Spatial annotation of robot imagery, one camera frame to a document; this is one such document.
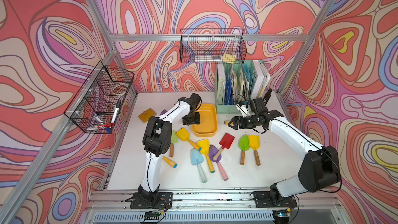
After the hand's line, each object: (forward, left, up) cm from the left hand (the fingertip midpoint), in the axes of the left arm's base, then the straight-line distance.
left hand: (196, 123), depth 97 cm
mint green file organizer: (+18, -23, +17) cm, 34 cm away
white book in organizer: (+19, -41, +16) cm, 48 cm away
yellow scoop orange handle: (-6, +8, -4) cm, 10 cm away
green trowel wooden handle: (-12, -30, -4) cm, 32 cm away
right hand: (-9, -22, +9) cm, 26 cm away
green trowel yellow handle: (-25, +13, -2) cm, 28 cm away
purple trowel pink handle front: (-17, -10, -4) cm, 20 cm away
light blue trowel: (-21, -1, -3) cm, 21 cm away
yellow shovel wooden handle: (-11, -36, -4) cm, 38 cm away
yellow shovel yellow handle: (-14, -5, -3) cm, 15 cm away
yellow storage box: (+4, -9, -5) cm, 11 cm away
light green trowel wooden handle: (-8, +13, -5) cm, 17 cm away
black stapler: (+28, -55, -3) cm, 62 cm away
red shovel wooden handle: (-11, -19, -5) cm, 22 cm away
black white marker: (-11, +35, +28) cm, 46 cm away
